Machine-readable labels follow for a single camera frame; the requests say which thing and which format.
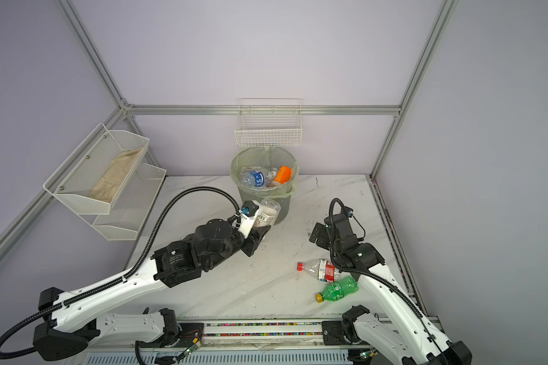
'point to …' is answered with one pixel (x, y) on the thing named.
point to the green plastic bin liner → (265, 157)
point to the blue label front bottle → (257, 179)
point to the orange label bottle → (283, 174)
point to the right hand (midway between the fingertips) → (322, 232)
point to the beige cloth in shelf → (107, 186)
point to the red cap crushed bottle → (321, 269)
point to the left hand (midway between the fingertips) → (261, 223)
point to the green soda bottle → (339, 290)
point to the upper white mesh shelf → (90, 180)
